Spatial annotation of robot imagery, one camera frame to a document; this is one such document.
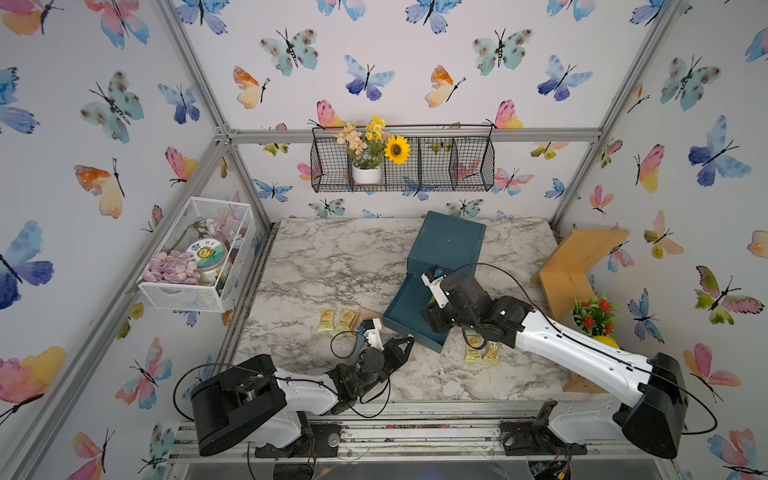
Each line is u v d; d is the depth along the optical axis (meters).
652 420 0.39
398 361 0.71
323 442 0.73
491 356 0.86
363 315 0.95
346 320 0.93
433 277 0.67
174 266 0.60
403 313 0.90
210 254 0.66
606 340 0.71
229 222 0.79
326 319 0.93
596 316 0.74
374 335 0.76
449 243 0.86
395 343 0.74
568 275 0.96
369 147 0.85
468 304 0.57
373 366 0.62
